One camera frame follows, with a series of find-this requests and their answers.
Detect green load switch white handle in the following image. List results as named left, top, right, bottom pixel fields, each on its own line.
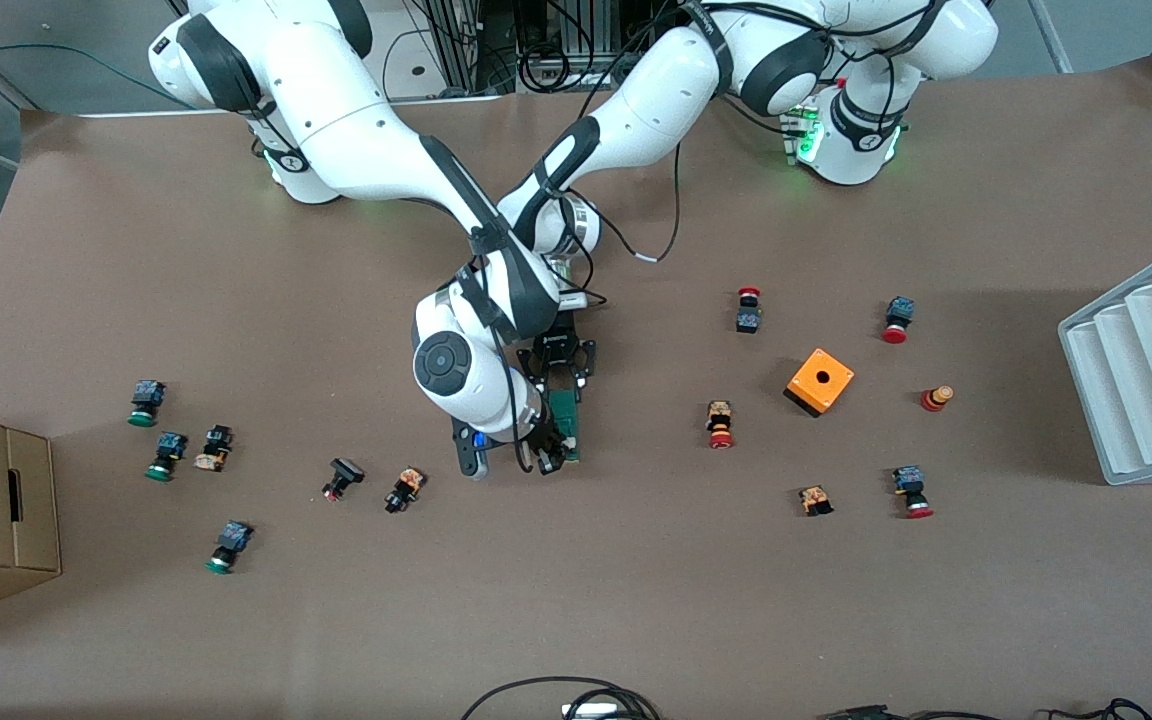
left=548, top=385, right=582, bottom=463

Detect black square push button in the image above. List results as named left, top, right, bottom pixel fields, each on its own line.
left=321, top=457, right=366, bottom=503

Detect orange push button box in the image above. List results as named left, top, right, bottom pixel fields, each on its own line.
left=783, top=347, right=856, bottom=419

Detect red mushroom button blue base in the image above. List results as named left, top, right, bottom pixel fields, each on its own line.
left=881, top=296, right=916, bottom=345
left=891, top=465, right=935, bottom=520

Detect green push button blue base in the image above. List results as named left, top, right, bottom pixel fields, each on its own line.
left=127, top=379, right=168, bottom=428
left=144, top=431, right=189, bottom=483
left=204, top=519, right=255, bottom=576

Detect aluminium equipment rack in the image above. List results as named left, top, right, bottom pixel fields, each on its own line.
left=423, top=0, right=697, bottom=93

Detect white grey slotted tray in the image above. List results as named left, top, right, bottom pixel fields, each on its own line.
left=1057, top=238, right=1152, bottom=487

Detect black orange selector switch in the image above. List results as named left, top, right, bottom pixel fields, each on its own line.
left=383, top=466, right=428, bottom=515

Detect black looped cable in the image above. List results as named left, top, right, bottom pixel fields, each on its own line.
left=461, top=677, right=662, bottom=720

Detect black coiled cable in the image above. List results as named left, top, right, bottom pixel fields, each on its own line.
left=519, top=45, right=569, bottom=93

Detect black cable with plug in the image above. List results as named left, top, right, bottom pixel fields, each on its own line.
left=821, top=698, right=1152, bottom=720

